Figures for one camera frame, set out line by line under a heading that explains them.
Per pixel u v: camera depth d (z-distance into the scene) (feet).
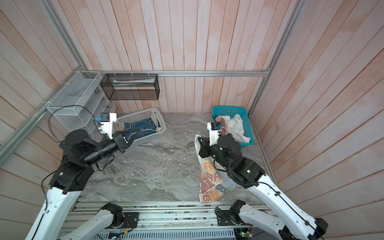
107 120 1.59
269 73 3.05
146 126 3.63
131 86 3.42
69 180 1.30
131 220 2.40
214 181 2.19
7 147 1.68
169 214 2.51
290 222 1.27
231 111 3.75
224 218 2.40
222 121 3.51
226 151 1.45
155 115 3.57
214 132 1.78
